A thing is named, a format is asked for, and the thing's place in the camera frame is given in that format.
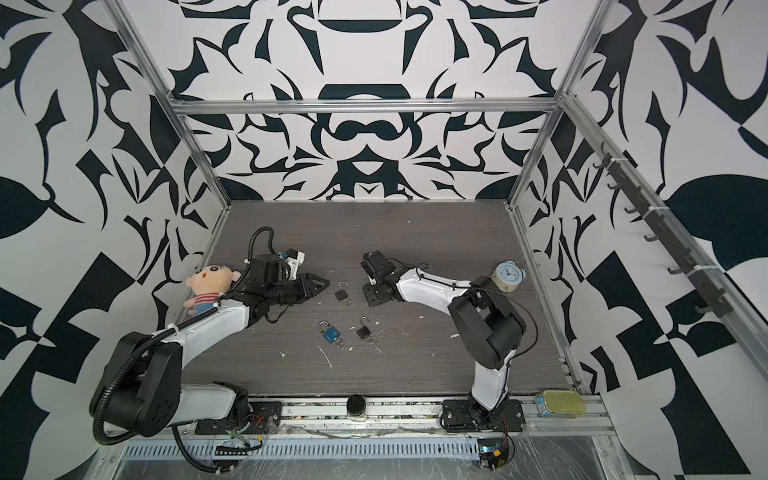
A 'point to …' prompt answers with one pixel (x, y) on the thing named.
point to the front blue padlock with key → (331, 334)
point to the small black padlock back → (342, 294)
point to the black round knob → (356, 405)
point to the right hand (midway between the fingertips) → (374, 291)
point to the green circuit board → (492, 452)
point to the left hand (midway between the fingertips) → (327, 279)
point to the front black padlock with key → (364, 331)
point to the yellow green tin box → (560, 404)
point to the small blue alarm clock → (508, 276)
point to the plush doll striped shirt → (208, 283)
